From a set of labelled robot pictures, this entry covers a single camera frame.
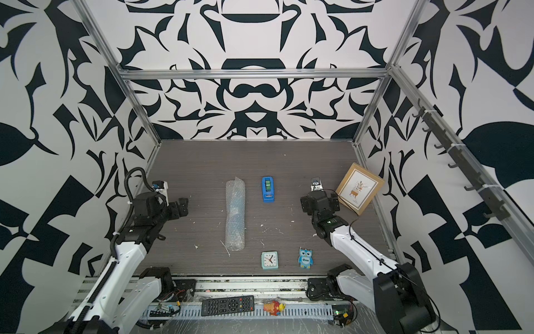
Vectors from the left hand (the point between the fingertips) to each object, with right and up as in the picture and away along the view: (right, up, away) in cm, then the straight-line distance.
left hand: (172, 198), depth 83 cm
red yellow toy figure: (+40, -33, -14) cm, 54 cm away
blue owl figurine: (+52, -23, -2) cm, 57 cm away
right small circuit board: (+63, -37, -12) cm, 74 cm away
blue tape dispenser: (+38, +2, +14) cm, 40 cm away
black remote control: (+24, -34, -13) cm, 43 cm away
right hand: (+59, +2, +4) cm, 59 cm away
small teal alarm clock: (+38, -23, -4) cm, 45 cm away
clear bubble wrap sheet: (+24, -9, +2) cm, 26 cm away
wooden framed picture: (+77, +3, +8) cm, 77 cm away
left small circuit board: (+4, -34, -15) cm, 37 cm away
